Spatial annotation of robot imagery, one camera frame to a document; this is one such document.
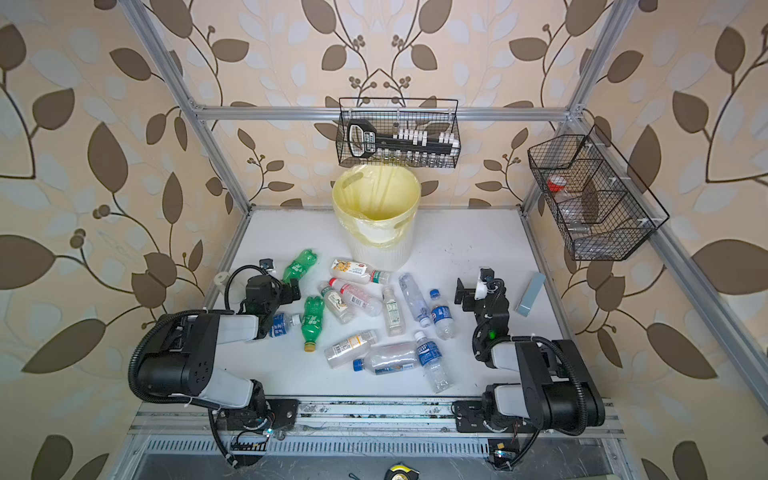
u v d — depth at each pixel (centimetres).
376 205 106
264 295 75
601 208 74
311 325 85
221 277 89
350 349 81
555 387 44
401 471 65
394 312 87
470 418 73
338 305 87
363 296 91
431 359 79
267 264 84
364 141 84
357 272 94
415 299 93
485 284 76
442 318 87
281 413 74
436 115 91
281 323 85
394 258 104
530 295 93
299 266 97
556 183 81
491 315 66
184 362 45
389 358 83
